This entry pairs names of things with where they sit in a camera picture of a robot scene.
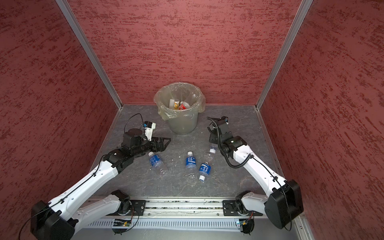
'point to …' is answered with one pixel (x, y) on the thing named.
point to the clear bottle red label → (183, 106)
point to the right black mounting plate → (231, 208)
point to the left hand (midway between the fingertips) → (164, 142)
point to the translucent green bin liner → (177, 100)
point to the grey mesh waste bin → (180, 122)
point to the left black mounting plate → (137, 207)
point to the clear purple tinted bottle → (211, 157)
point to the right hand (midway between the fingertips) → (213, 138)
